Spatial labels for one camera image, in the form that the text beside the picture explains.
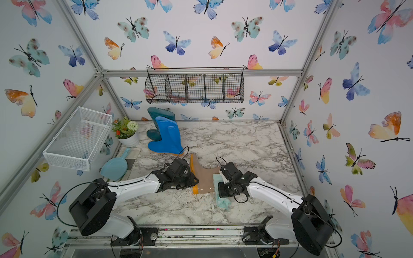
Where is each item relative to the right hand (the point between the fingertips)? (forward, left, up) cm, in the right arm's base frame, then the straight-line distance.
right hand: (220, 191), depth 81 cm
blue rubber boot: (+25, +30, +6) cm, 39 cm away
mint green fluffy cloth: (-6, -1, 0) cm, 6 cm away
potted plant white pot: (+29, +56, +9) cm, 64 cm away
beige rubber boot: (+9, +9, -2) cm, 13 cm away
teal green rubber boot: (+36, +39, +18) cm, 56 cm away
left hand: (+5, +11, -1) cm, 12 cm away
